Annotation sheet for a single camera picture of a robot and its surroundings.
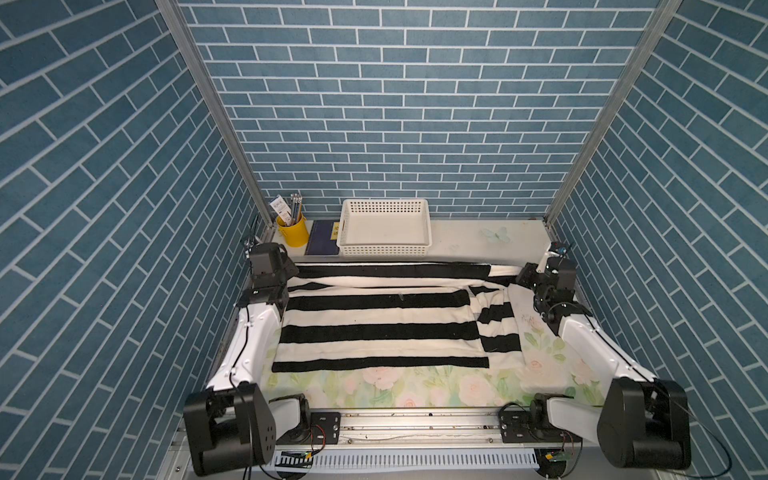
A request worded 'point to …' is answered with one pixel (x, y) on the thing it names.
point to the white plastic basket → (384, 227)
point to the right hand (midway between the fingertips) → (530, 263)
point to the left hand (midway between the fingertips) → (286, 255)
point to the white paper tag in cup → (282, 209)
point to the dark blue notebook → (319, 239)
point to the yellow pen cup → (296, 235)
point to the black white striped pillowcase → (396, 316)
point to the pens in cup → (296, 208)
